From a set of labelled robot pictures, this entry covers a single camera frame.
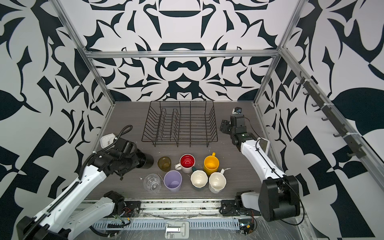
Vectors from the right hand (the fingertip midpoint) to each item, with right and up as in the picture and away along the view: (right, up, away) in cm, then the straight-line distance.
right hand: (229, 121), depth 85 cm
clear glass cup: (-42, -33, -3) cm, 54 cm away
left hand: (-48, -19, -7) cm, 53 cm away
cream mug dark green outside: (-17, -31, -3) cm, 35 cm away
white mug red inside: (-24, -24, +4) cm, 34 cm away
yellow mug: (-10, -24, +2) cm, 26 cm away
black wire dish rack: (-28, -1, +21) cm, 35 cm away
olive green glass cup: (-36, -24, +2) cm, 44 cm away
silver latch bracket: (-27, -48, -17) cm, 58 cm away
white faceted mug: (-7, -32, -3) cm, 33 cm away
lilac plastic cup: (-31, -30, -5) cm, 44 cm away
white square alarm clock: (-74, -12, +10) cm, 76 cm away
